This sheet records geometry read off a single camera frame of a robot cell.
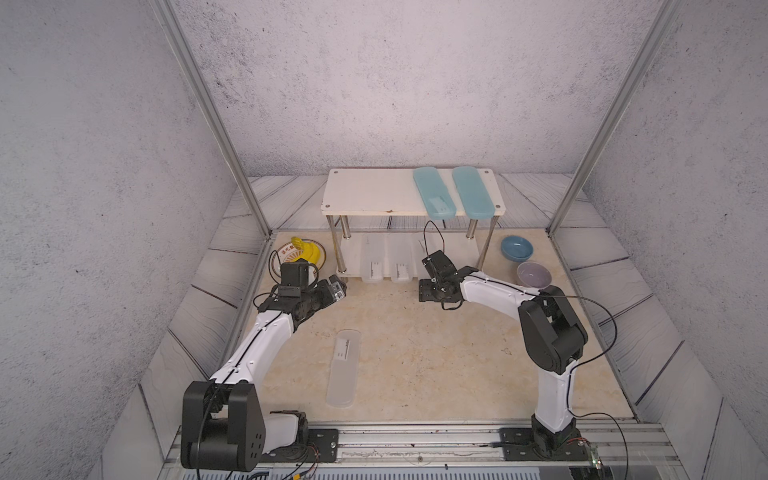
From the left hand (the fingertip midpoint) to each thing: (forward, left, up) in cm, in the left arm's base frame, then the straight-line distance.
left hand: (339, 290), depth 86 cm
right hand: (+5, -27, -9) cm, 29 cm away
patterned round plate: (+28, +24, -14) cm, 39 cm away
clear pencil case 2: (+3, -23, +15) cm, 28 cm away
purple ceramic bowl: (+12, -64, -11) cm, 66 cm away
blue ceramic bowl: (+24, -62, -11) cm, 67 cm away
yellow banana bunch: (+23, +13, -9) cm, 28 cm away
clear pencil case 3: (+19, -18, -7) cm, 27 cm away
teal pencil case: (+22, -38, +20) cm, 48 cm away
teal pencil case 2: (+19, -27, +19) cm, 38 cm away
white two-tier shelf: (+40, -11, -14) cm, 44 cm away
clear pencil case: (-17, -1, -14) cm, 22 cm away
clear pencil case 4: (+19, -8, -8) cm, 22 cm away
